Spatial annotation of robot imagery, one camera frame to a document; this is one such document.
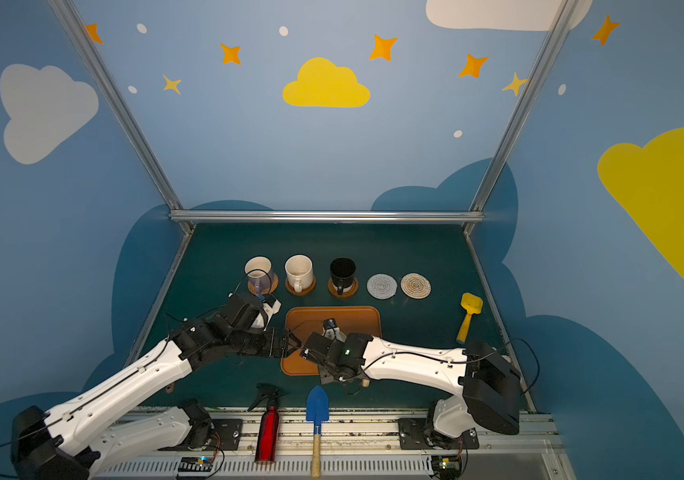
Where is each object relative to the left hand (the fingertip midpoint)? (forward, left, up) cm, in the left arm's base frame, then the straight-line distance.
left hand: (288, 341), depth 75 cm
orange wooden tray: (+15, 0, -17) cm, 23 cm away
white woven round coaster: (+28, -40, -15) cm, 50 cm away
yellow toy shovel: (+19, -57, -13) cm, 62 cm away
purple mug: (+28, +15, -10) cm, 33 cm away
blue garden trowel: (-13, -8, -15) cm, 21 cm away
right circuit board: (-25, -40, -18) cm, 50 cm away
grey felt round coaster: (+27, -28, -15) cm, 42 cm away
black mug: (+27, -13, -7) cm, 31 cm away
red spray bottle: (-18, +4, -12) cm, 22 cm away
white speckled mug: (+30, +2, -11) cm, 32 cm away
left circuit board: (-25, +22, -18) cm, 38 cm away
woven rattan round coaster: (+26, +11, -16) cm, 32 cm away
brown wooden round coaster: (+22, 0, -11) cm, 25 cm away
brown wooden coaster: (+23, -15, -12) cm, 30 cm away
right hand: (-3, -11, -7) cm, 14 cm away
